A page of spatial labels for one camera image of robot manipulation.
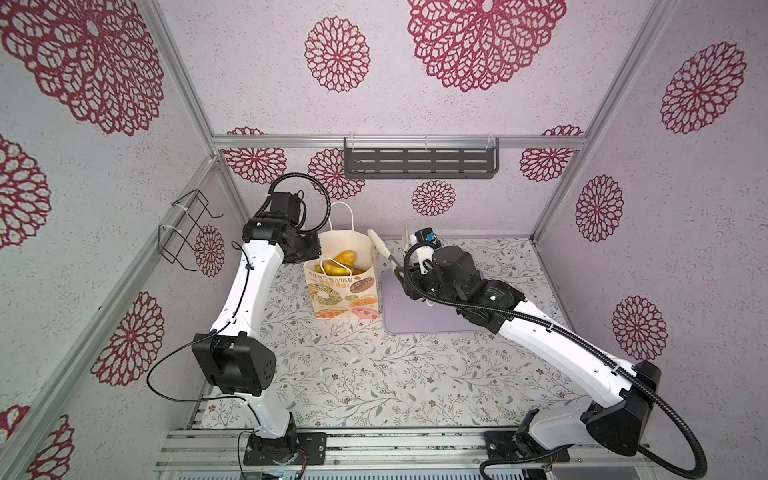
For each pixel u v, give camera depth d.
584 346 0.43
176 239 0.76
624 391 0.40
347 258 0.90
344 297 0.85
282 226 0.56
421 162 0.95
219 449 0.75
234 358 0.45
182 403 0.45
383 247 0.71
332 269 0.86
